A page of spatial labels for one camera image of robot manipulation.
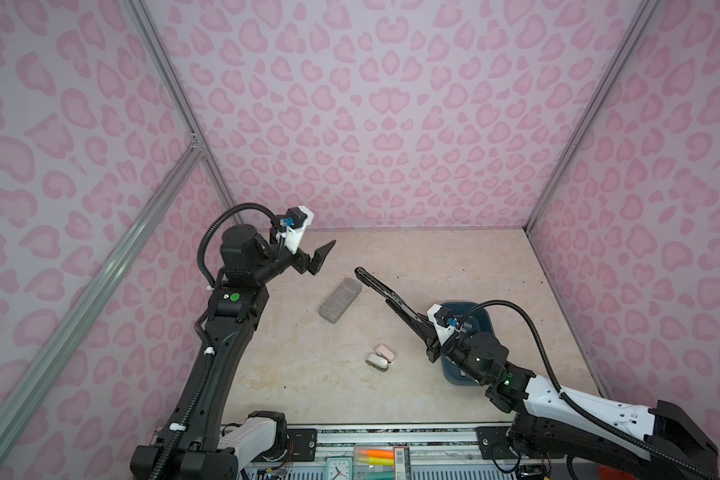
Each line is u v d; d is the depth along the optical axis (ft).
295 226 1.77
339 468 2.26
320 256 1.96
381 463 2.32
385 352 2.82
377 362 2.77
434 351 2.13
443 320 1.97
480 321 3.05
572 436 1.69
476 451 2.39
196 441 1.23
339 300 3.19
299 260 1.93
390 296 2.50
